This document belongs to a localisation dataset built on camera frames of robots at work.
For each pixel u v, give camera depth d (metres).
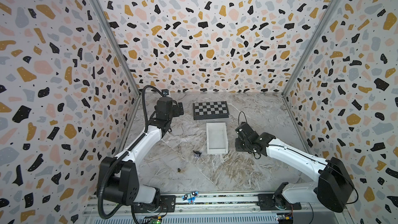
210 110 1.08
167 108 0.63
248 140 0.64
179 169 0.84
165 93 0.73
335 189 0.41
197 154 0.86
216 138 0.97
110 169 0.38
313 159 0.47
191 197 0.75
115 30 0.87
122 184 0.41
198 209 0.73
